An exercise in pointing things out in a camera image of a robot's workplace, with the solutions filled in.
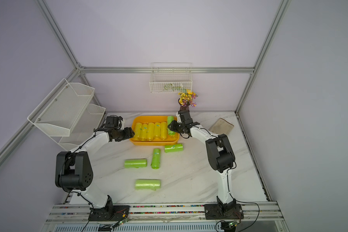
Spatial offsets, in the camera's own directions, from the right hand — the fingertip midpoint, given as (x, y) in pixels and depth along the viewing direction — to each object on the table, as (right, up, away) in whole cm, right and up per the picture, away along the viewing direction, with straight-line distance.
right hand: (170, 128), depth 98 cm
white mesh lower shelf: (-41, +3, -26) cm, 49 cm away
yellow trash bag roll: (-24, 0, +7) cm, 25 cm away
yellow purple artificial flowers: (+11, +20, -3) cm, 23 cm away
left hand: (-27, -5, -4) cm, 27 cm away
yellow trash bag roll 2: (-19, -3, +3) cm, 20 cm away
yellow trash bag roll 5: (-5, -2, +5) cm, 8 cm away
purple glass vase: (+8, +14, -1) cm, 16 cm away
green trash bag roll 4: (-21, -21, -12) cm, 32 cm away
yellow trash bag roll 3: (-15, -3, +5) cm, 16 cm away
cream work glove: (+39, +1, +12) cm, 41 cm away
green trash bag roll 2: (+2, -13, -4) cm, 14 cm away
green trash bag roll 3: (-9, -19, -8) cm, 23 cm away
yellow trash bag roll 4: (-10, -4, +5) cm, 12 cm away
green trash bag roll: (0, +6, 0) cm, 6 cm away
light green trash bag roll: (-9, -31, -19) cm, 37 cm away
